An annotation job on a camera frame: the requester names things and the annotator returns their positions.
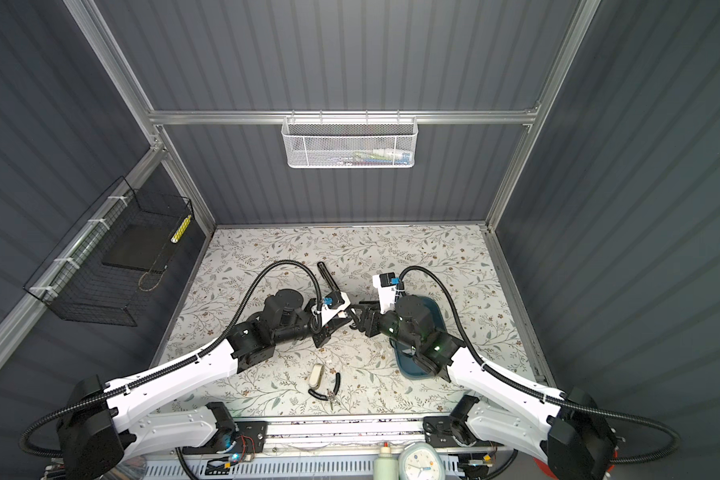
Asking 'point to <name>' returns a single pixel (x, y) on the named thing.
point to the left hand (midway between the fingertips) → (348, 313)
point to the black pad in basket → (144, 247)
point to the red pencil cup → (545, 468)
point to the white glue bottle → (385, 466)
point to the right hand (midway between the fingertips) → (356, 309)
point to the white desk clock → (421, 461)
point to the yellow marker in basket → (181, 229)
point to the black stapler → (327, 275)
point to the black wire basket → (108, 267)
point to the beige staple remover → (316, 375)
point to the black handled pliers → (331, 395)
